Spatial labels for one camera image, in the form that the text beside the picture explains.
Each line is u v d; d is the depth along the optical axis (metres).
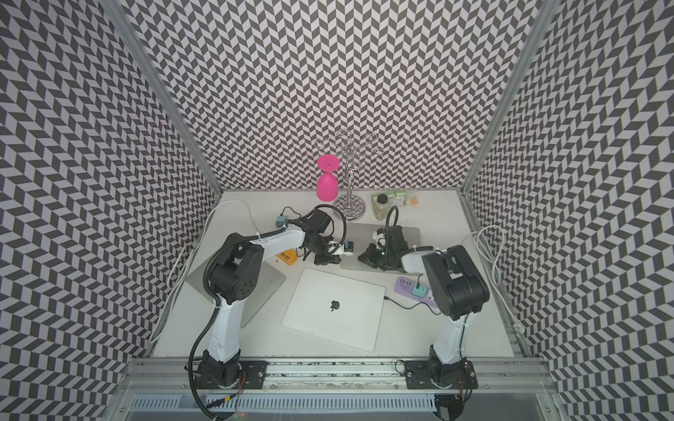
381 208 1.03
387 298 0.87
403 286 0.89
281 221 1.07
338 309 0.84
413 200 1.12
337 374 0.75
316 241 0.78
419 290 0.82
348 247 0.85
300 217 1.11
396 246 0.79
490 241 1.04
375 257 0.86
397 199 1.08
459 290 0.50
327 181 0.89
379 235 0.91
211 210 1.12
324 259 0.87
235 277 0.54
